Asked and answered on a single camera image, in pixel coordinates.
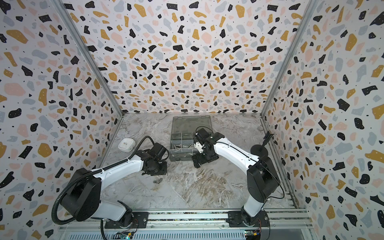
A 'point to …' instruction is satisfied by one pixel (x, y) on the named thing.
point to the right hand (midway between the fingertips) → (199, 159)
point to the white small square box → (126, 145)
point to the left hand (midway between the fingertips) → (165, 169)
